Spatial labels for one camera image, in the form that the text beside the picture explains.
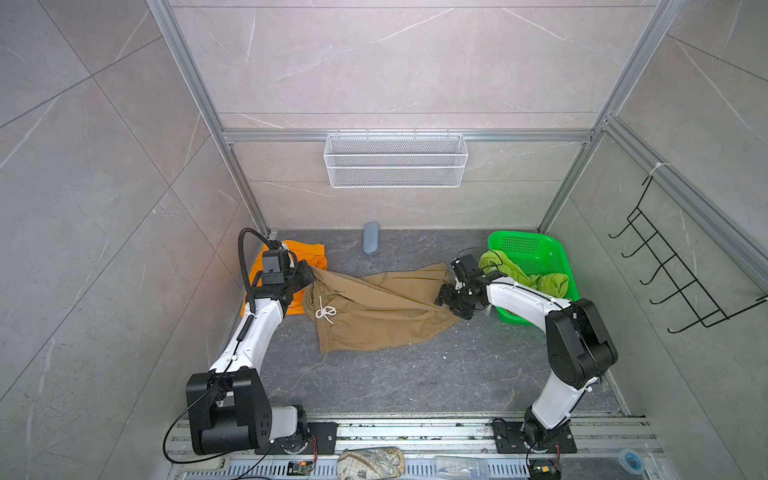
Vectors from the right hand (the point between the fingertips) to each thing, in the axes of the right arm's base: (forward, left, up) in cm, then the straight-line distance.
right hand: (441, 303), depth 94 cm
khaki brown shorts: (-2, +20, 0) cm, 20 cm away
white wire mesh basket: (+41, +13, +26) cm, 50 cm away
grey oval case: (+32, +23, -3) cm, 40 cm away
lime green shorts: (+4, -38, +2) cm, 38 cm away
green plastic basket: (+22, -39, -3) cm, 45 cm away
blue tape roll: (-42, -42, -5) cm, 59 cm away
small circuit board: (-42, +39, -4) cm, 57 cm away
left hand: (+6, +41, +15) cm, 44 cm away
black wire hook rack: (-21, -47, +29) cm, 59 cm away
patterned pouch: (-42, +22, 0) cm, 47 cm away
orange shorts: (+24, +45, -2) cm, 51 cm away
